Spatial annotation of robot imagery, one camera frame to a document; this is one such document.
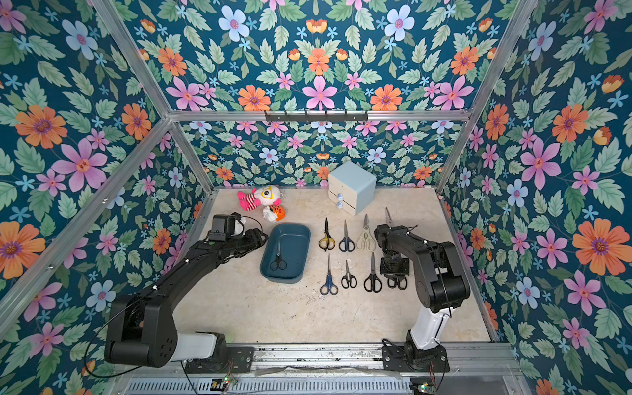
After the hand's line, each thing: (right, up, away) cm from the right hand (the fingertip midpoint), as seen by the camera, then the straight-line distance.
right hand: (397, 278), depth 91 cm
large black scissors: (-9, -1, -1) cm, 10 cm away
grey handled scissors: (-10, +14, +10) cm, 20 cm away
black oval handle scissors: (+1, -1, -3) cm, 3 cm away
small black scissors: (-46, +6, +3) cm, 46 cm away
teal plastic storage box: (-39, +11, +2) cm, 41 cm away
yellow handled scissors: (-27, +12, +10) cm, 31 cm away
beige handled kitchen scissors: (+1, +22, +18) cm, 29 cm away
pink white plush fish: (-54, +32, +16) cm, 65 cm away
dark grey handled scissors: (-19, +12, +10) cm, 24 cm away
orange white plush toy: (-50, +25, +13) cm, 57 cm away
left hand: (-49, +16, -3) cm, 52 cm away
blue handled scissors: (-26, -2, -3) cm, 26 cm away
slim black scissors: (-19, 0, -1) cm, 19 cm away
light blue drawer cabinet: (-17, +35, +9) cm, 39 cm away
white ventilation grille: (-42, -25, -21) cm, 53 cm away
